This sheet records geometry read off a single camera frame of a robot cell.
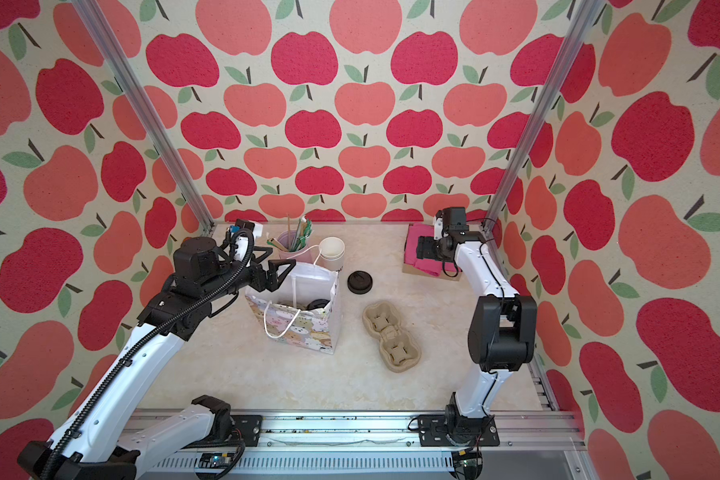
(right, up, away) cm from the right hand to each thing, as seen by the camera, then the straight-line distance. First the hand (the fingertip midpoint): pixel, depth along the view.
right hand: (436, 249), depth 93 cm
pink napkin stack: (0, -6, +6) cm, 9 cm away
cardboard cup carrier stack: (-13, -29, -9) cm, 33 cm away
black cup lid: (-36, -16, -10) cm, 41 cm away
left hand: (-41, -2, -25) cm, 48 cm away
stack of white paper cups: (-34, -1, +5) cm, 34 cm away
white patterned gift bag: (-37, -14, -26) cm, 47 cm away
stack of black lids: (-24, -11, +9) cm, 28 cm away
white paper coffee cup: (-35, -14, -26) cm, 45 cm away
